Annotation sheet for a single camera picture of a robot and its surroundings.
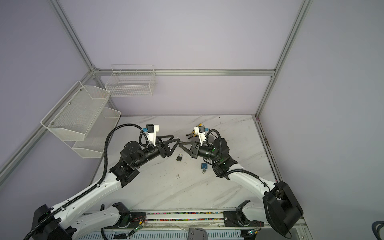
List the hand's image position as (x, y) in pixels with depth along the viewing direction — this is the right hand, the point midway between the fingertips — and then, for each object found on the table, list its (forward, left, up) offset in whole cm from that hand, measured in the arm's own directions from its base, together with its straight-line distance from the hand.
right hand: (179, 147), depth 68 cm
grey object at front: (-30, -8, -28) cm, 42 cm away
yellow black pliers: (+31, -4, -28) cm, 42 cm away
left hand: (+2, +1, +3) cm, 4 cm away
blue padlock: (+5, -12, -29) cm, 32 cm away
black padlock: (+10, +4, -28) cm, 30 cm away
